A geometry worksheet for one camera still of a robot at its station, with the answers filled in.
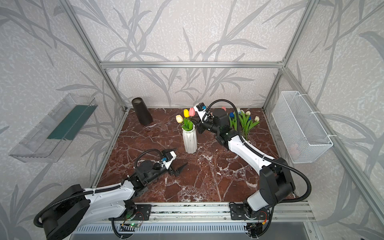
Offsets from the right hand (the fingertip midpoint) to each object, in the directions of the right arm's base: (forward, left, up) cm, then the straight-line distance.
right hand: (192, 113), depth 79 cm
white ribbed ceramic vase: (-8, +2, -14) cm, 16 cm away
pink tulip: (-2, 0, +3) cm, 3 cm away
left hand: (-17, +5, -11) cm, 21 cm away
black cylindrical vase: (+15, +36, -17) cm, 42 cm away
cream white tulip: (-5, +6, +2) cm, 9 cm away
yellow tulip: (-1, +3, +1) cm, 3 cm away
